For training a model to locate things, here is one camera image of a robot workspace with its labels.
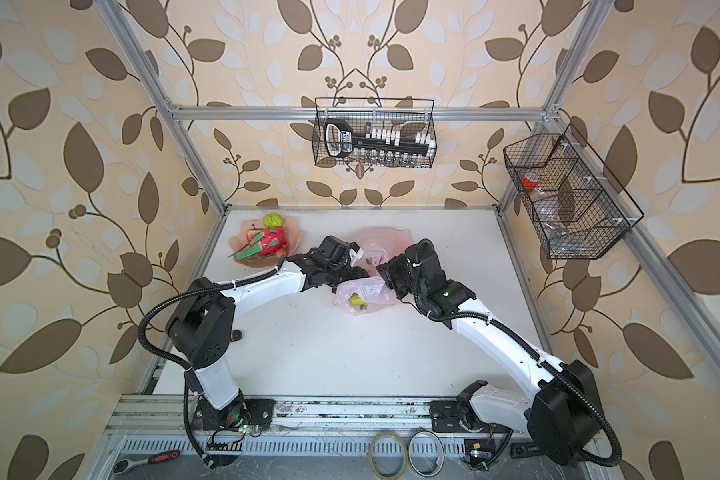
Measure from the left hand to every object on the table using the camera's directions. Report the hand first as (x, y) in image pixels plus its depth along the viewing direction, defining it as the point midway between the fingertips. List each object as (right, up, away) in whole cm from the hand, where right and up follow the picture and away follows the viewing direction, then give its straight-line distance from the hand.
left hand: (375, 285), depth 85 cm
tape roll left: (-1, -38, -15) cm, 41 cm away
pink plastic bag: (-4, 0, -14) cm, 15 cm away
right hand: (0, +6, -8) cm, 10 cm away
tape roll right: (+7, -35, -19) cm, 40 cm away
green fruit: (-5, -4, -3) cm, 7 cm away
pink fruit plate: (-30, +15, +24) cm, 41 cm away
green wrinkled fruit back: (-36, +20, +21) cm, 46 cm away
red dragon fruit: (-36, +12, +14) cm, 40 cm away
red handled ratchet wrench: (-58, -39, -17) cm, 72 cm away
